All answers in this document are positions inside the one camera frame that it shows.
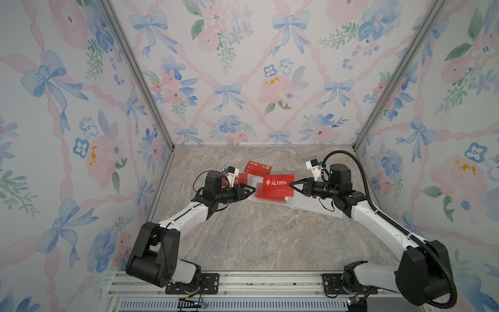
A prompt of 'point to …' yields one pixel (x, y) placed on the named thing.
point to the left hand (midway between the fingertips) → (254, 190)
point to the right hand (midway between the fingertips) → (291, 184)
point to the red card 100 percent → (278, 185)
